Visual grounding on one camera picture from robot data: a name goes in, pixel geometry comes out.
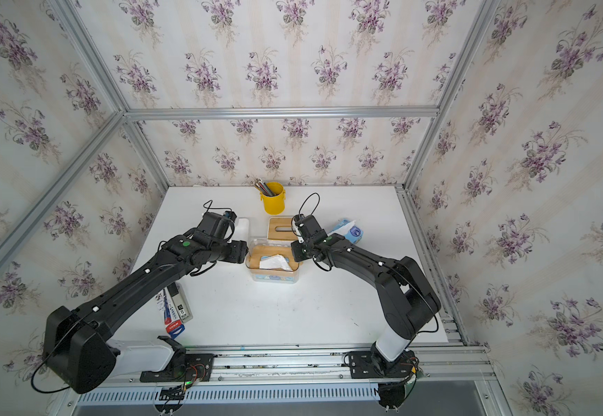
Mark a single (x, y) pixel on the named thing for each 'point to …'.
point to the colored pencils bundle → (262, 185)
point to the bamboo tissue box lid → (257, 251)
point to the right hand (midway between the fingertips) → (299, 249)
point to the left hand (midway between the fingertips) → (242, 249)
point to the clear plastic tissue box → (261, 242)
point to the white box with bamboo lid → (280, 231)
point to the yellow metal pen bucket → (274, 204)
